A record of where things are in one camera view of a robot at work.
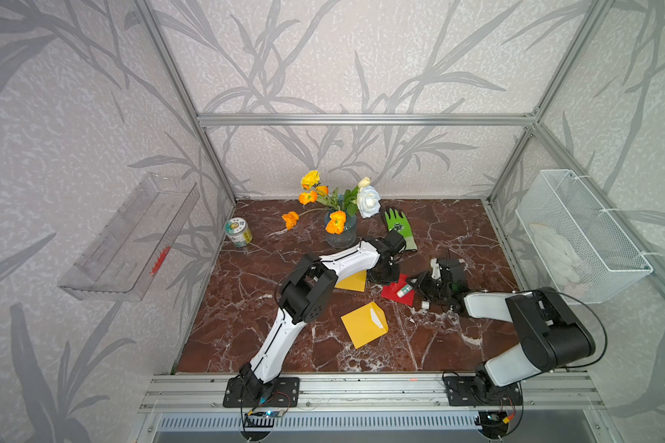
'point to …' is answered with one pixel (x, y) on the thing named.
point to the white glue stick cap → (425, 305)
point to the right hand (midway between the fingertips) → (406, 279)
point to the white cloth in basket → (556, 253)
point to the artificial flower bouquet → (363, 200)
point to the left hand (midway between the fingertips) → (393, 283)
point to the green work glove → (399, 222)
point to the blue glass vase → (347, 237)
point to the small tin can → (238, 231)
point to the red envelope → (389, 292)
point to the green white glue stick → (404, 291)
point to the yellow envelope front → (366, 324)
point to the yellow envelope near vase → (356, 281)
